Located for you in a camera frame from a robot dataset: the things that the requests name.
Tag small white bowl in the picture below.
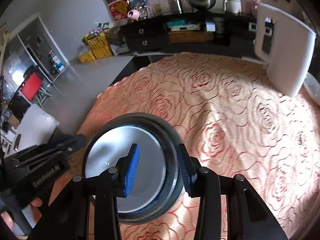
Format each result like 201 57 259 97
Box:
84 125 167 214

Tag person's left hand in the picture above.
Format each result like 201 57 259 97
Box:
0 197 45 230

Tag yellow plastic crates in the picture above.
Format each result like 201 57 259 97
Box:
78 31 113 64

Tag red gift box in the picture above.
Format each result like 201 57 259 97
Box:
108 0 131 21

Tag white oval plate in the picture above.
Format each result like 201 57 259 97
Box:
303 72 320 106

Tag steel bowl on sideboard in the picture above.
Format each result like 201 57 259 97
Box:
187 0 216 11

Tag red folding chair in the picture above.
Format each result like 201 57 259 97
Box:
21 72 43 101

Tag blue patterned ceramic bowl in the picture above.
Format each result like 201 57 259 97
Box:
82 113 183 225

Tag rose patterned tablecloth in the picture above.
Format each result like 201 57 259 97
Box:
48 52 320 240

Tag black sideboard cabinet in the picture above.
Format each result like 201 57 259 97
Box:
120 11 256 58

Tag white cushioned chair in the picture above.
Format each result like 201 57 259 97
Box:
8 104 60 155

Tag pink round speaker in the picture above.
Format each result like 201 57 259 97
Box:
127 9 140 20

